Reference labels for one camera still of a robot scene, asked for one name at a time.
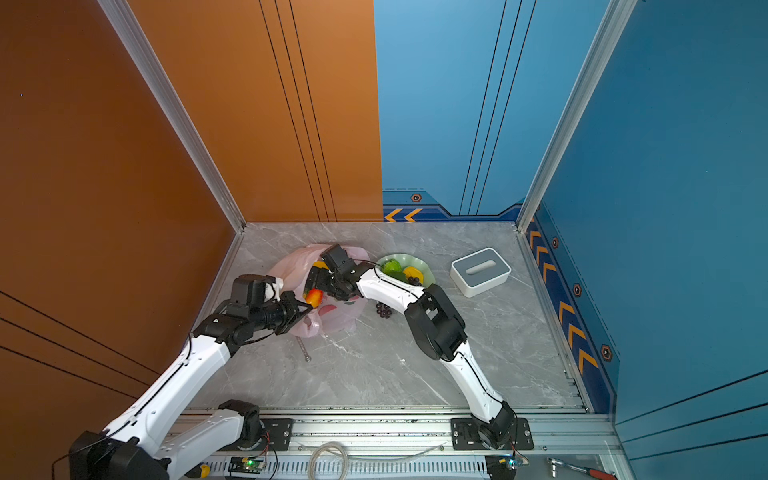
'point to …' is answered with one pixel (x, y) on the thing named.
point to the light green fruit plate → (407, 260)
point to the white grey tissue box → (479, 271)
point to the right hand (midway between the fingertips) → (312, 287)
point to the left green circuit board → (247, 464)
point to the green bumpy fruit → (392, 266)
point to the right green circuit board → (503, 466)
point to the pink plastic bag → (336, 315)
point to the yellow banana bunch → (320, 264)
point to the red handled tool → (592, 472)
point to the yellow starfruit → (412, 272)
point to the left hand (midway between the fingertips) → (314, 302)
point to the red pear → (314, 297)
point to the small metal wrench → (307, 357)
